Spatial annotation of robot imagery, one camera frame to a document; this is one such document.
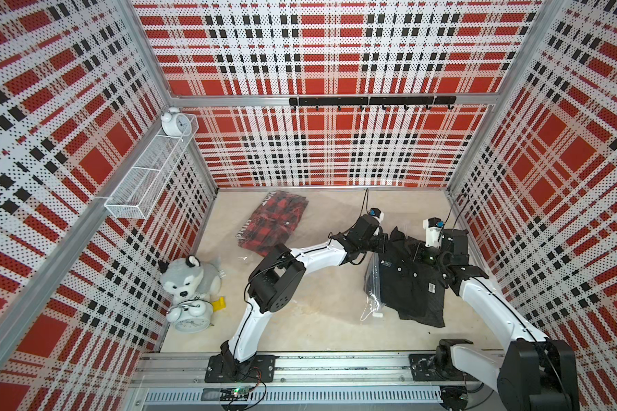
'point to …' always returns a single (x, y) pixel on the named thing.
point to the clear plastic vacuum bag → (348, 292)
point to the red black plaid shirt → (272, 221)
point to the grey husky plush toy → (188, 278)
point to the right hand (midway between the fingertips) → (409, 243)
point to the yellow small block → (220, 304)
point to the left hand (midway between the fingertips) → (391, 238)
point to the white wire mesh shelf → (135, 199)
